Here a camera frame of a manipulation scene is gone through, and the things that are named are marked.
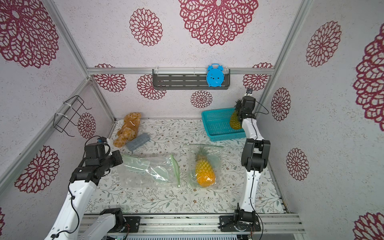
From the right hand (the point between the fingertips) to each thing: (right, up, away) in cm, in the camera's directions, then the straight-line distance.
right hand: (245, 96), depth 96 cm
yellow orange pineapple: (-27, -46, -16) cm, 56 cm away
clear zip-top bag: (-21, -39, -1) cm, 44 cm away
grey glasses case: (-71, -30, +7) cm, 78 cm away
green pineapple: (-3, -15, +9) cm, 18 cm away
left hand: (-72, -36, -18) cm, 83 cm away
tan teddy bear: (-74, -22, -2) cm, 77 cm away
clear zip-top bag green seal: (-53, -44, -15) cm, 71 cm away
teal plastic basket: (-15, -17, +21) cm, 31 cm away
